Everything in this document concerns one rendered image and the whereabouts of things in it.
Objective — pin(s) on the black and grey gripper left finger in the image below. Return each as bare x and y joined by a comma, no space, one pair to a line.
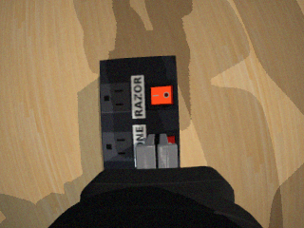
146,154

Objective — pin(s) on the black power strip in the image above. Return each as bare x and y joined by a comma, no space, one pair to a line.
138,97

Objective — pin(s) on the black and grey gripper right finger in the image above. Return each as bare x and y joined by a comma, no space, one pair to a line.
167,153

